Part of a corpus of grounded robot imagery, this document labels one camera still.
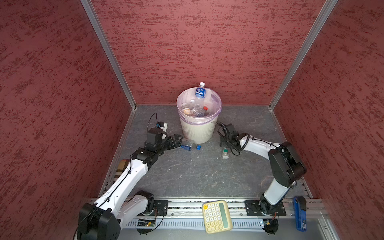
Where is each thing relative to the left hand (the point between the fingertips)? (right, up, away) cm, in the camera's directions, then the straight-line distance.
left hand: (176, 141), depth 81 cm
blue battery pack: (+62, -30, -9) cm, 70 cm away
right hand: (+30, -5, +15) cm, 33 cm away
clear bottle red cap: (+17, +19, +20) cm, 32 cm away
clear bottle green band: (+30, -10, +11) cm, 33 cm away
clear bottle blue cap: (+7, -5, +14) cm, 16 cm away
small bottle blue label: (+13, +19, +5) cm, 23 cm away
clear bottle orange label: (+5, +18, +7) cm, 20 cm away
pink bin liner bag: (+22, +23, +11) cm, 34 cm away
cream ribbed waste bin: (+13, +3, +7) cm, 15 cm away
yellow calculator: (+21, -35, -11) cm, 42 cm away
